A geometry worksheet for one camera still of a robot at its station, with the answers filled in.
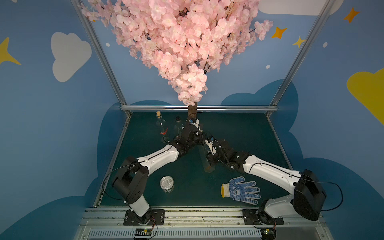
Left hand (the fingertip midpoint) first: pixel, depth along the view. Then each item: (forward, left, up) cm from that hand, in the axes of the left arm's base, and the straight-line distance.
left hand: (206, 132), depth 86 cm
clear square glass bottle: (-10, +1, -6) cm, 12 cm away
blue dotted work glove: (-27, -20, -18) cm, 39 cm away
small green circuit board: (-47, +31, -21) cm, 60 cm away
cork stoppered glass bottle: (+4, +27, -1) cm, 28 cm away
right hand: (-10, -2, -6) cm, 12 cm away
